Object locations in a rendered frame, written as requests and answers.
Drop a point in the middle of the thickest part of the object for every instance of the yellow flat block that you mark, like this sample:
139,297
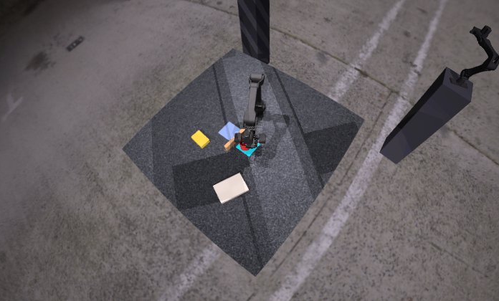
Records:
200,139

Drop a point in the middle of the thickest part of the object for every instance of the light wooden plank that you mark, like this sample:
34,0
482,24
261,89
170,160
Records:
231,142

